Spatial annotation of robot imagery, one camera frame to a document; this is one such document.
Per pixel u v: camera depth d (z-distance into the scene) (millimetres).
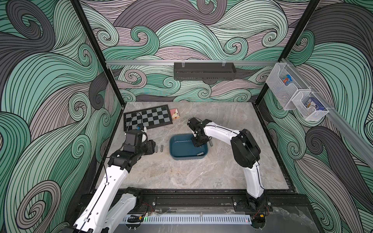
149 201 741
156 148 938
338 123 573
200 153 901
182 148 947
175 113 1117
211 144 951
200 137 826
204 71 957
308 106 654
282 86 857
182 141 978
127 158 496
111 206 444
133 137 551
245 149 556
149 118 1069
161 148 944
